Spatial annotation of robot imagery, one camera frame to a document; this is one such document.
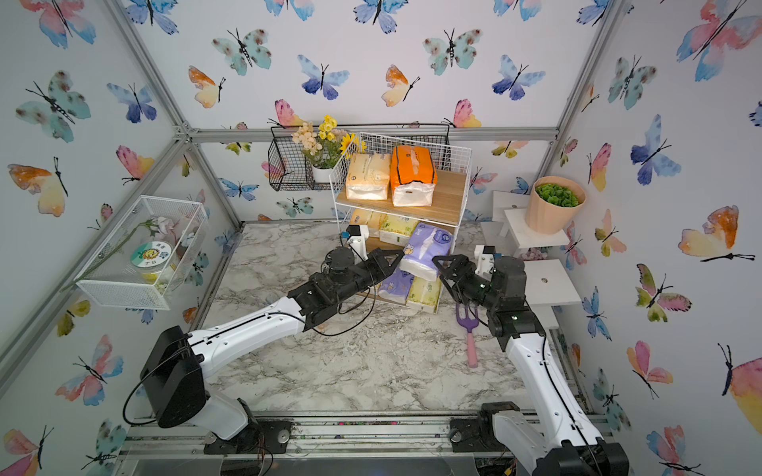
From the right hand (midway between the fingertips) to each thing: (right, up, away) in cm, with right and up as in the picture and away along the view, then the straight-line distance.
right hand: (439, 265), depth 72 cm
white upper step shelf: (+27, +7, +15) cm, 32 cm away
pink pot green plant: (+31, +15, +5) cm, 35 cm away
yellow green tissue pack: (-10, +9, +7) cm, 15 cm away
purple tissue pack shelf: (-3, +5, +2) cm, 6 cm away
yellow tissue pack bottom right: (-1, -10, +22) cm, 24 cm away
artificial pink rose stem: (-70, +9, +3) cm, 71 cm away
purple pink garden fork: (+13, -19, +22) cm, 32 cm away
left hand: (-8, +3, -2) cm, 8 cm away
